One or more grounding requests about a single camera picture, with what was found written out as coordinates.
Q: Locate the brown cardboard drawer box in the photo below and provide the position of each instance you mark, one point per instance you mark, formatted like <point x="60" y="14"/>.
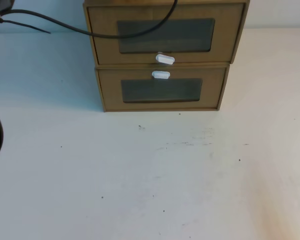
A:
<point x="190" y="87"/>
<point x="190" y="31"/>

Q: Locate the black cable tie tail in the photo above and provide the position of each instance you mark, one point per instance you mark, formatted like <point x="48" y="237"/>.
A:
<point x="24" y="25"/>

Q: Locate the white drawer handle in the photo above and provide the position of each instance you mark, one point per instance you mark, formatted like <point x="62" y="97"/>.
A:
<point x="165" y="59"/>
<point x="164" y="75"/>

